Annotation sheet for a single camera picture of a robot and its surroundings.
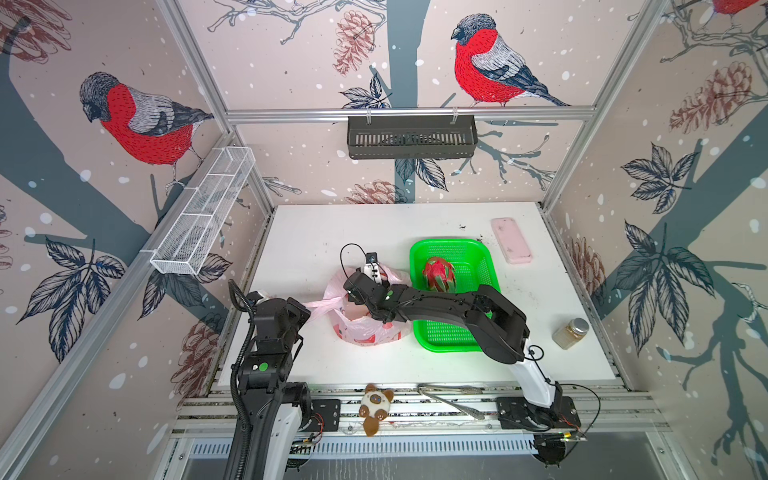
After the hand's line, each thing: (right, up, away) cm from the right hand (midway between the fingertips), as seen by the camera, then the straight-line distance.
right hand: (362, 290), depth 93 cm
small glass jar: (+58, -9, -14) cm, 60 cm away
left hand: (-15, +1, -16) cm, 22 cm away
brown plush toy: (+5, -25, -20) cm, 33 cm away
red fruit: (+24, +5, -3) cm, 25 cm away
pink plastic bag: (0, -4, -20) cm, 20 cm away
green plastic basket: (+38, +7, +8) cm, 40 cm away
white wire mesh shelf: (-41, +16, -22) cm, 49 cm away
